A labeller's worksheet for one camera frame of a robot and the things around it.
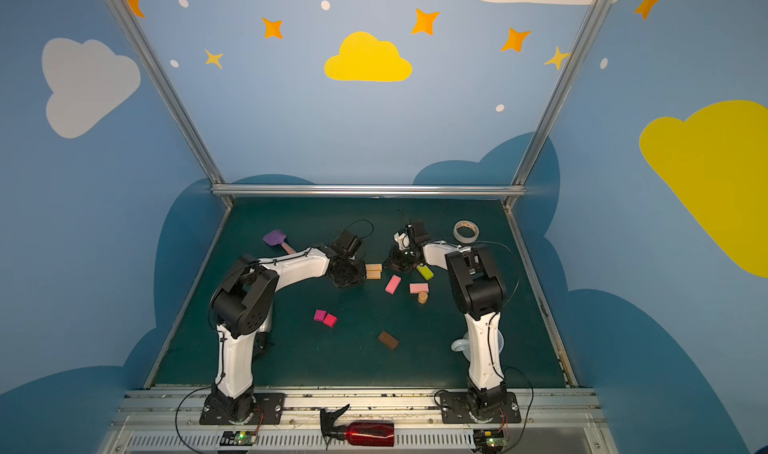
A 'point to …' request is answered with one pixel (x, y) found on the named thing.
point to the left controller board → (238, 438)
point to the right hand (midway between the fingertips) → (384, 261)
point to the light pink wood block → (415, 288)
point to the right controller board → (489, 441)
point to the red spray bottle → (358, 433)
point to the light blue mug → (462, 345)
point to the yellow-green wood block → (425, 271)
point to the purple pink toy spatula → (276, 237)
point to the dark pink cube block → (330, 320)
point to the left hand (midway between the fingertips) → (369, 279)
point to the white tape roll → (466, 239)
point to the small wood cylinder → (422, 292)
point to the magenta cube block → (320, 315)
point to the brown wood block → (388, 339)
